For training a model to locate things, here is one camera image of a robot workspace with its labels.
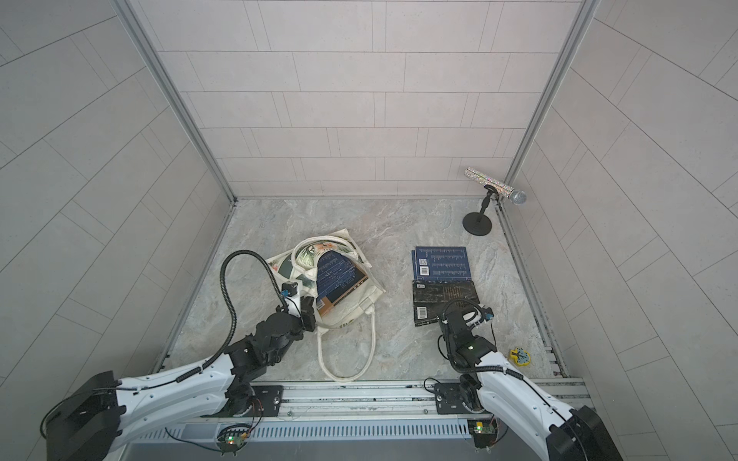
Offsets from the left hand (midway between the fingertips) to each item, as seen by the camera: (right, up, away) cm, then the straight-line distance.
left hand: (320, 293), depth 81 cm
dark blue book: (+37, +7, +13) cm, 40 cm away
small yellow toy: (+56, -16, -4) cm, 58 cm away
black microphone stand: (+54, +20, +27) cm, 64 cm away
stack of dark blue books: (+3, +3, +8) cm, 9 cm away
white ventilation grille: (+35, -29, -13) cm, 47 cm away
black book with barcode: (+33, -3, +8) cm, 34 cm away
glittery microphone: (+56, +31, +8) cm, 65 cm away
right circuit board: (+42, -30, -13) cm, 54 cm away
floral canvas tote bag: (-4, +9, -6) cm, 12 cm away
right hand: (+36, -6, +7) cm, 37 cm away
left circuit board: (-16, -28, -17) cm, 37 cm away
